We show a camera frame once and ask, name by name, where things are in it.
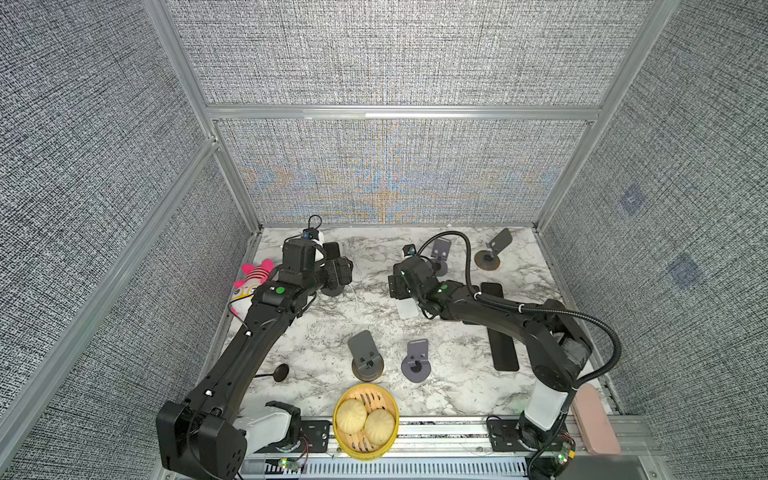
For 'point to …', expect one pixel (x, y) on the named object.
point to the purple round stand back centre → (439, 255)
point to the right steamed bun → (379, 427)
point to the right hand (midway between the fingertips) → (402, 275)
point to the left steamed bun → (351, 415)
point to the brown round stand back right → (487, 260)
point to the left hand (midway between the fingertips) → (338, 265)
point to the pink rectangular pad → (598, 432)
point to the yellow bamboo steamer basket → (357, 446)
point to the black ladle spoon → (280, 373)
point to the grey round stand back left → (333, 292)
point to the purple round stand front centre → (416, 365)
